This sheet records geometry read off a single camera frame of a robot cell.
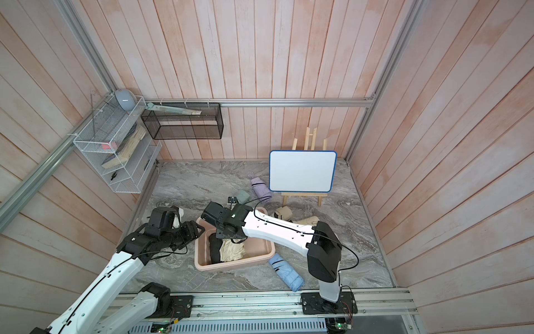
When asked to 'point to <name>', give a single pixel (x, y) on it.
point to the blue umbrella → (294, 282)
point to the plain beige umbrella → (230, 251)
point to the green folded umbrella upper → (243, 196)
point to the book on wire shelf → (125, 148)
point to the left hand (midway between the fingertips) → (200, 235)
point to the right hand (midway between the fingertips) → (225, 231)
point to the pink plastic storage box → (256, 250)
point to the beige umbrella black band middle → (311, 220)
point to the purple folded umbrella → (261, 189)
